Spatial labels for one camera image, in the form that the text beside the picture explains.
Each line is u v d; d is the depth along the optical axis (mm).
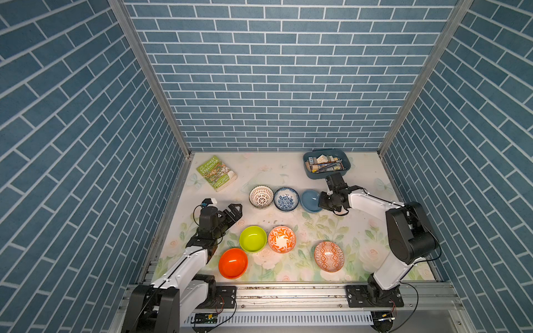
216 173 1079
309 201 968
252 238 872
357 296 736
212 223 681
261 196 989
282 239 867
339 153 1165
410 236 476
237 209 793
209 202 800
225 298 721
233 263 790
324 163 1125
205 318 721
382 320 701
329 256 825
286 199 968
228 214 766
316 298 750
